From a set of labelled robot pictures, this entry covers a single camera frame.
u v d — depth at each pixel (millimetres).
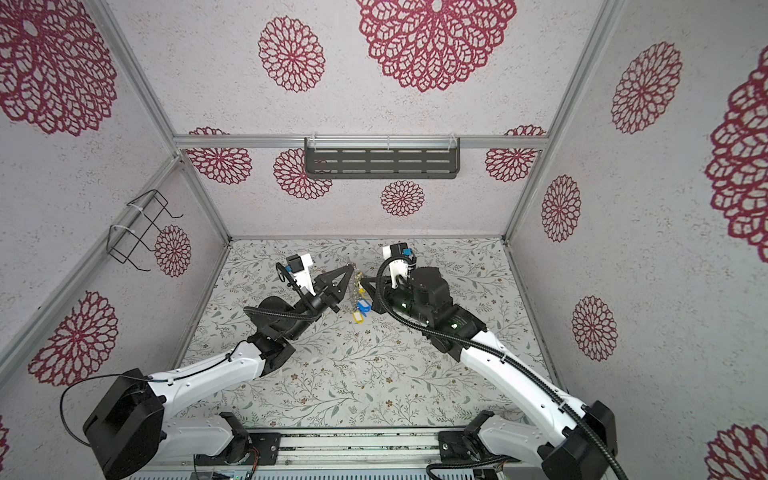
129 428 410
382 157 953
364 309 732
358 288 686
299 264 603
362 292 687
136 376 443
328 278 644
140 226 795
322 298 608
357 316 776
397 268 603
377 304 613
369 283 684
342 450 747
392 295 603
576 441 381
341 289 658
